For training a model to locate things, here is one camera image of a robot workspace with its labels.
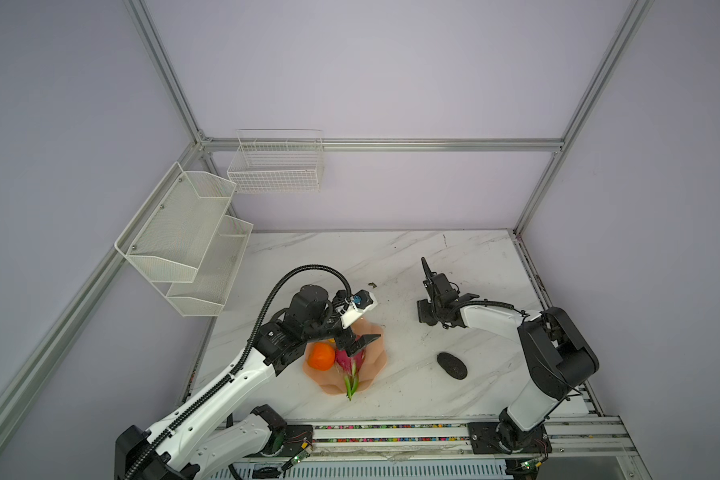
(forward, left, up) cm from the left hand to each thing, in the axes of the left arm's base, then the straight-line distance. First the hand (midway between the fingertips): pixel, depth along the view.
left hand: (365, 317), depth 72 cm
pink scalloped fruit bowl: (-4, -3, -19) cm, 20 cm away
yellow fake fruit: (-7, +7, +2) cm, 10 cm away
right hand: (+14, -19, -19) cm, 31 cm away
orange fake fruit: (-4, +12, -15) cm, 19 cm away
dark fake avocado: (+8, -18, -12) cm, 23 cm away
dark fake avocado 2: (-5, -25, -18) cm, 31 cm away
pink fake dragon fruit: (-7, +4, -14) cm, 16 cm away
